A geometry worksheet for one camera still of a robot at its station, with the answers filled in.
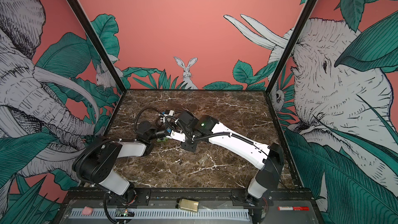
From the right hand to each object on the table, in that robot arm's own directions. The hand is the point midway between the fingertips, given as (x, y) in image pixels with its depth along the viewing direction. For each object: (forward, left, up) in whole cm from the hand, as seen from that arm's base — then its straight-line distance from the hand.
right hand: (182, 141), depth 71 cm
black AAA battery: (-2, +3, -20) cm, 21 cm away
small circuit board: (-26, +27, -19) cm, 42 cm away
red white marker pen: (-24, -54, -20) cm, 62 cm away
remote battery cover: (-1, -9, -20) cm, 23 cm away
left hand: (+6, -1, +2) cm, 6 cm away
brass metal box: (-24, -4, -16) cm, 29 cm away
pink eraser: (-26, +43, -17) cm, 53 cm away
